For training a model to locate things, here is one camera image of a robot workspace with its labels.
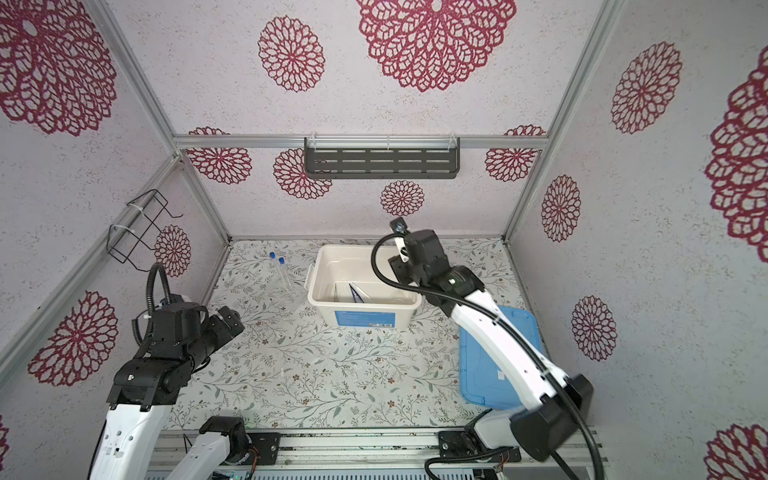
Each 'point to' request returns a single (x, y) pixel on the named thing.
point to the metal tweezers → (336, 299)
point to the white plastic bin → (346, 292)
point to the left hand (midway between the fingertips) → (225, 330)
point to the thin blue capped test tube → (281, 261)
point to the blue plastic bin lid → (486, 375)
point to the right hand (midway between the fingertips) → (409, 247)
